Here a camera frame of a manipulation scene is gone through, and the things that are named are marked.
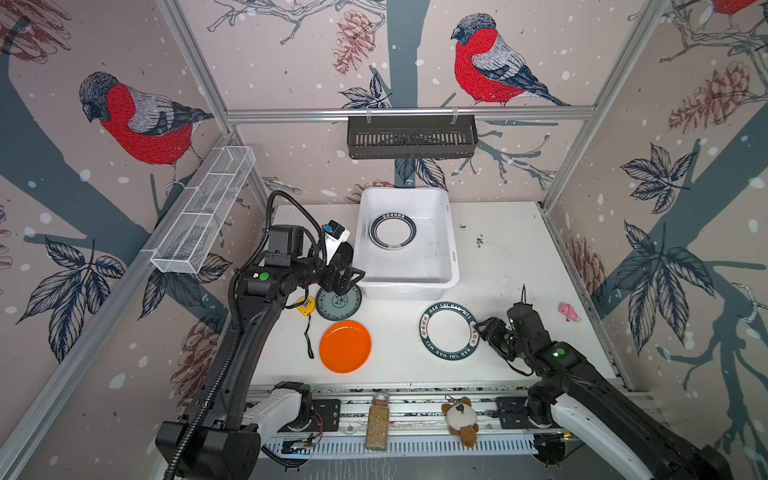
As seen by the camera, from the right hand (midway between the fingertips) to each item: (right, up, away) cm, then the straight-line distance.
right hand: (476, 333), depth 83 cm
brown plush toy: (-7, -16, -12) cm, 22 cm away
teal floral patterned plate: (-42, +5, +10) cm, 44 cm away
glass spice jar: (-27, -16, -14) cm, 35 cm away
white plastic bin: (-13, +15, +19) cm, 28 cm away
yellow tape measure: (-51, +5, +8) cm, 52 cm away
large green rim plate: (-7, -1, +5) cm, 9 cm away
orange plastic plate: (-38, -4, +1) cm, 38 cm away
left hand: (-35, +21, -12) cm, 43 cm away
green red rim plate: (-24, +29, +28) cm, 47 cm away
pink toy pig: (+30, +4, +7) cm, 31 cm away
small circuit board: (-47, -24, -12) cm, 54 cm away
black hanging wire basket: (-17, +63, +22) cm, 69 cm away
